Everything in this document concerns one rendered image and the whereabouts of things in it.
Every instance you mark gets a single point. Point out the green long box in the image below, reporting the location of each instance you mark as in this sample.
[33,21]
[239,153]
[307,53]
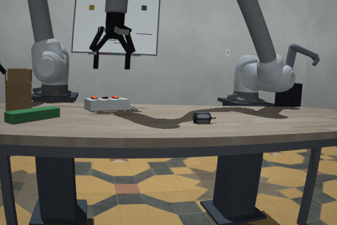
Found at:
[33,114]

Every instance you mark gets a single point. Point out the brown cardboard box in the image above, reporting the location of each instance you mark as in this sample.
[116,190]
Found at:
[18,89]

